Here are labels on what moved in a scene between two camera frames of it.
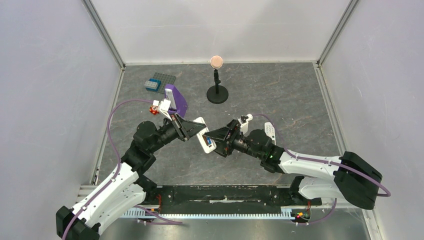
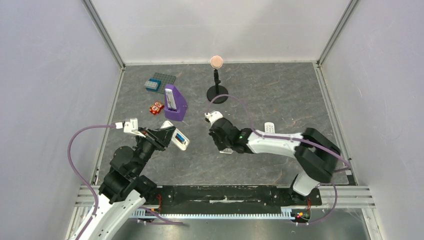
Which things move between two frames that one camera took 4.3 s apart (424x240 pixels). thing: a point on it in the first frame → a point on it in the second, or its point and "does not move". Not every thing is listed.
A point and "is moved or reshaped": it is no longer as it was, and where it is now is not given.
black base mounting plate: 231,199 does not move
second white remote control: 270,131 does not move
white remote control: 207,147 is moved or reshaped
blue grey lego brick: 152,84 does not move
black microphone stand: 217,94 does not move
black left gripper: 186,129 → 164,136
